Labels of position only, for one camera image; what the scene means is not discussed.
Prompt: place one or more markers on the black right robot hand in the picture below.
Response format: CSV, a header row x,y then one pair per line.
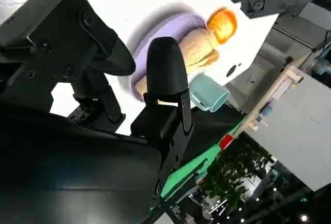
x,y
64,162

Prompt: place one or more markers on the beige towel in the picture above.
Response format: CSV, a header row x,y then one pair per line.
x,y
196,50

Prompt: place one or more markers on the orange and white bread roll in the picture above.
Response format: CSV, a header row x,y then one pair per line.
x,y
223,24

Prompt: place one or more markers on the beige wooden desk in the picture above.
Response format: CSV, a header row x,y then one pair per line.
x,y
289,72

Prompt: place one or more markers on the lilac plate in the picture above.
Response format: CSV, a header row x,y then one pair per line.
x,y
170,27

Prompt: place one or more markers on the pale green mug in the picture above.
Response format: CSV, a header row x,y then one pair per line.
x,y
209,92

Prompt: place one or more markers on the green panel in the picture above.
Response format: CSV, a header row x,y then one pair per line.
x,y
186,168

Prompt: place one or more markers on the large grey cabinet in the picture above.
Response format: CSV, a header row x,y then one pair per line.
x,y
297,131

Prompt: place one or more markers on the red label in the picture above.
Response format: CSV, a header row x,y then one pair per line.
x,y
226,141

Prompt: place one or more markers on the dark green plant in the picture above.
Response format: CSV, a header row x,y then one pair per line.
x,y
232,172

